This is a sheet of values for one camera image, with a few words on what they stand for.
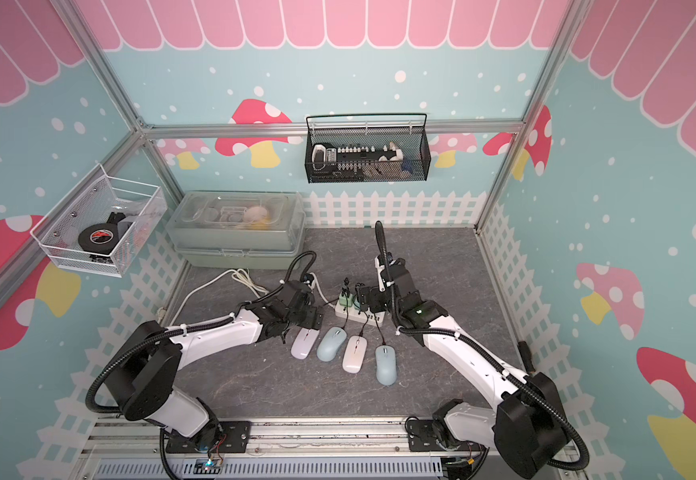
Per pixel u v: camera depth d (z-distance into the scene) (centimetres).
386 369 83
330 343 88
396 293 60
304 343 89
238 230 99
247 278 104
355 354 87
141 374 44
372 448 74
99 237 71
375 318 92
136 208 83
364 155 89
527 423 40
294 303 70
